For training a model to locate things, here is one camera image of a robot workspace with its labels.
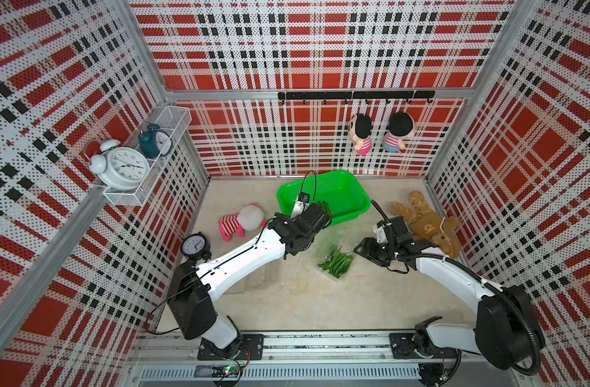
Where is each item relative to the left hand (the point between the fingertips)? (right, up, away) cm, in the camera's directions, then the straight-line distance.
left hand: (295, 223), depth 80 cm
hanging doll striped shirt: (+41, +37, +13) cm, 57 cm away
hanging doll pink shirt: (+25, +36, +14) cm, 46 cm away
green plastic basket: (+21, +12, +35) cm, 42 cm away
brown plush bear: (+51, -2, +13) cm, 53 cm away
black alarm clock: (-40, -10, +13) cm, 44 cm away
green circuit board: (-19, -42, -11) cm, 48 cm away
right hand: (+24, -11, +5) cm, 27 cm away
